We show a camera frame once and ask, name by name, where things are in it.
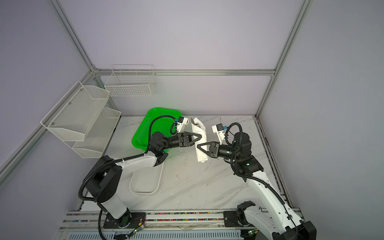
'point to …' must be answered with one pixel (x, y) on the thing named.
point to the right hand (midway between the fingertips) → (197, 148)
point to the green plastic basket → (161, 125)
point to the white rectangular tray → (146, 181)
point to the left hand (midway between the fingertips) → (202, 138)
